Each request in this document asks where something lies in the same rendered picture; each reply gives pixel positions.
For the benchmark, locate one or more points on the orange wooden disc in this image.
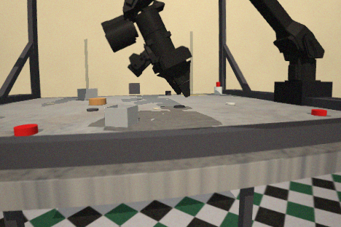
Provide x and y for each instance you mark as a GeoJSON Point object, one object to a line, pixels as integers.
{"type": "Point", "coordinates": [97, 101]}

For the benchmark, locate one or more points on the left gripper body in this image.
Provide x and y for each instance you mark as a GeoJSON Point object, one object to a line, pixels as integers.
{"type": "Point", "coordinates": [160, 42]}

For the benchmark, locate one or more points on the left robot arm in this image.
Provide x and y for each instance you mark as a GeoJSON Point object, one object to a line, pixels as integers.
{"type": "Point", "coordinates": [293, 39]}

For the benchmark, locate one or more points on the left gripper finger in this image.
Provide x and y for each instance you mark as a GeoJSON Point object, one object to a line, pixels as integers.
{"type": "Point", "coordinates": [171, 83]}
{"type": "Point", "coordinates": [181, 76]}

